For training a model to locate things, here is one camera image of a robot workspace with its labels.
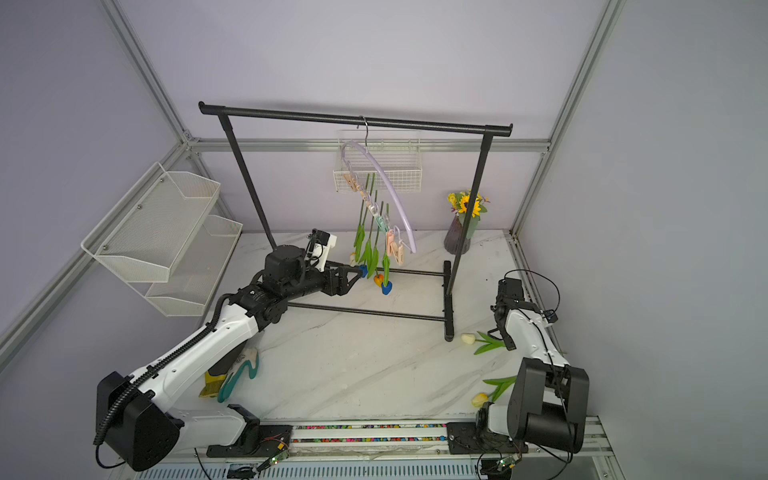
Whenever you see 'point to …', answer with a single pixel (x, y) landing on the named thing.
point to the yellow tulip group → (374, 265)
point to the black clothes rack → (450, 279)
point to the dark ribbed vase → (452, 238)
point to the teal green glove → (251, 356)
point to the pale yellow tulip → (503, 385)
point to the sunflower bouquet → (460, 202)
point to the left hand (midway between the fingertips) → (350, 272)
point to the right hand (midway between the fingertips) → (512, 334)
